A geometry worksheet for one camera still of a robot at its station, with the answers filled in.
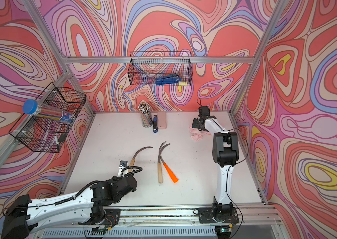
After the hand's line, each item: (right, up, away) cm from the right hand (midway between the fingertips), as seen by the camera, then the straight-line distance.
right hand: (201, 128), depth 105 cm
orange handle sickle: (-20, -29, -21) cm, 41 cm away
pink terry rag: (-4, -4, -4) cm, 7 cm away
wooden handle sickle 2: (-29, -24, -16) cm, 41 cm away
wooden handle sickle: (-45, -19, -17) cm, 52 cm away
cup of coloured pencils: (-40, +13, -7) cm, 42 cm away
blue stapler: (-34, 0, +2) cm, 34 cm away
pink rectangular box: (-29, +6, +8) cm, 31 cm away
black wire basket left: (-86, -2, -30) cm, 91 cm away
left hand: (-43, -26, -25) cm, 56 cm away
